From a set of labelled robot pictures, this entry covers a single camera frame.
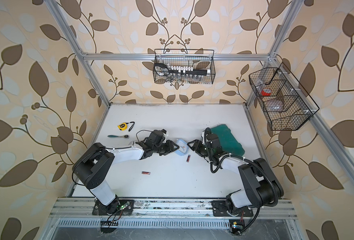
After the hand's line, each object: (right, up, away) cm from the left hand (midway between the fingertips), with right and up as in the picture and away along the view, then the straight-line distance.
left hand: (176, 146), depth 88 cm
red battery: (+7, -8, +3) cm, 11 cm away
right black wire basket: (+55, +23, -15) cm, 62 cm away
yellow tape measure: (-39, +11, +17) cm, 43 cm away
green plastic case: (+34, +1, +8) cm, 35 cm away
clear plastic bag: (+49, +23, -16) cm, 56 cm away
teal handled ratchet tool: (-35, +4, +13) cm, 37 cm away
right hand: (+8, 0, +1) cm, 8 cm away
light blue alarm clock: (+4, -2, +4) cm, 6 cm away
